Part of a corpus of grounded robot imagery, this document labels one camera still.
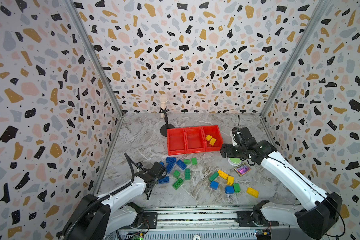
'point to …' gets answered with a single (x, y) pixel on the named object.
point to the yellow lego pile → (212, 140)
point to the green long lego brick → (178, 183)
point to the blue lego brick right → (229, 190)
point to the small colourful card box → (242, 169)
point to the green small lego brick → (176, 174)
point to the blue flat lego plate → (171, 160)
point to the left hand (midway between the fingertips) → (152, 179)
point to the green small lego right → (237, 187)
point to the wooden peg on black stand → (163, 111)
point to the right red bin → (214, 131)
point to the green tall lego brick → (187, 174)
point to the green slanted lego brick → (213, 176)
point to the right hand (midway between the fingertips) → (227, 148)
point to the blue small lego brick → (214, 185)
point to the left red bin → (176, 141)
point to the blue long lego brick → (163, 180)
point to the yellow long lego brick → (222, 174)
